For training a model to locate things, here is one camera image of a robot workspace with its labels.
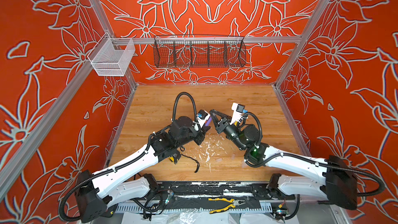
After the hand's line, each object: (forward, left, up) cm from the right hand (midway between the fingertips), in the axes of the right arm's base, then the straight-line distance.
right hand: (206, 114), depth 65 cm
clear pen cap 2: (-8, -15, -30) cm, 35 cm away
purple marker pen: (-2, -1, -2) cm, 3 cm away
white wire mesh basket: (+44, +57, +1) cm, 72 cm away
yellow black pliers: (-29, -12, -30) cm, 43 cm away
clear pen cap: (-9, -7, -31) cm, 33 cm away
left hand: (0, -1, -6) cm, 6 cm away
